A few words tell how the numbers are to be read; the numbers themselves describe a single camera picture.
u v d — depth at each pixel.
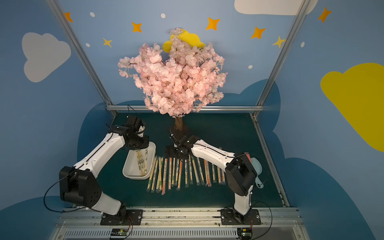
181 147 0.65
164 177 0.88
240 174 0.47
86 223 0.74
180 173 0.90
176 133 0.68
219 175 0.90
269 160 1.01
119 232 0.72
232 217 0.66
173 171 0.91
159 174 0.89
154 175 0.89
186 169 0.91
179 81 0.70
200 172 0.91
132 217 0.74
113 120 1.20
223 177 0.88
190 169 0.91
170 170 0.91
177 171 0.91
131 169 0.92
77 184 0.44
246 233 0.73
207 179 0.88
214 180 0.87
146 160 0.92
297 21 0.74
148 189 0.84
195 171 0.91
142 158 0.96
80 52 0.84
